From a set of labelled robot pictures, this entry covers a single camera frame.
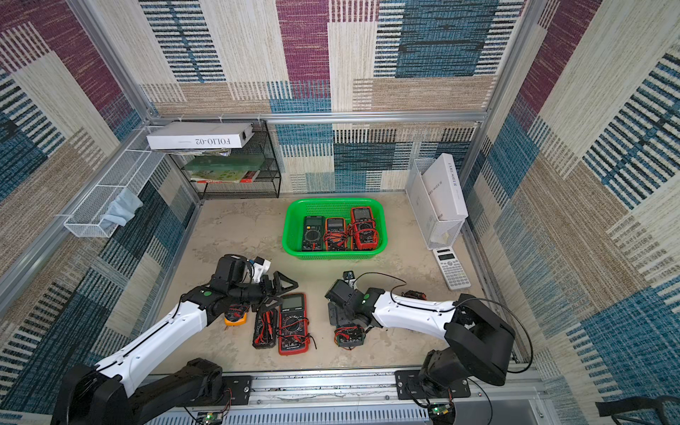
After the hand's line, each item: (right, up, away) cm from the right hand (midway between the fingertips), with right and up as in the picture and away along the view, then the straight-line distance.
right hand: (344, 309), depth 85 cm
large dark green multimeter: (-12, +23, +20) cm, 32 cm away
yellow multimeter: (-33, 0, -4) cm, 33 cm away
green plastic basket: (-3, +25, +18) cm, 31 cm away
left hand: (-16, +8, -7) cm, 19 cm away
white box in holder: (+36, +41, +12) cm, 55 cm away
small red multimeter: (+7, +25, +11) cm, 29 cm away
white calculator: (+39, +11, +11) cm, 42 cm away
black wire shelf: (-28, +43, +17) cm, 54 cm away
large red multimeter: (-16, -5, -4) cm, 17 cm away
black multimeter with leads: (-23, -5, -6) cm, 25 cm away
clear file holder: (+34, +24, +12) cm, 43 cm away
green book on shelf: (-46, +47, +13) cm, 67 cm away
